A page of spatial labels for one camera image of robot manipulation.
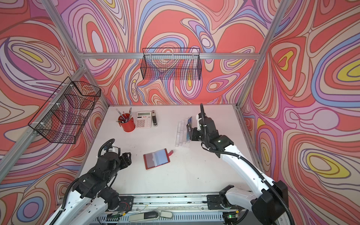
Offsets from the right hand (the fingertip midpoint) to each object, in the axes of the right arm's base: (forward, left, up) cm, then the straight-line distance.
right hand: (192, 134), depth 78 cm
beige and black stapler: (+25, +27, -13) cm, 39 cm away
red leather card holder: (-5, +28, -19) cm, 34 cm away
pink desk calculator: (+27, +35, -16) cm, 47 cm away
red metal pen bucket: (+16, +43, -6) cm, 46 cm away
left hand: (-9, +35, -5) cm, 37 cm away
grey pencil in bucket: (+45, +64, -22) cm, 82 cm away
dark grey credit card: (+4, +2, 0) cm, 4 cm away
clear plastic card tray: (+7, +5, -14) cm, 16 cm away
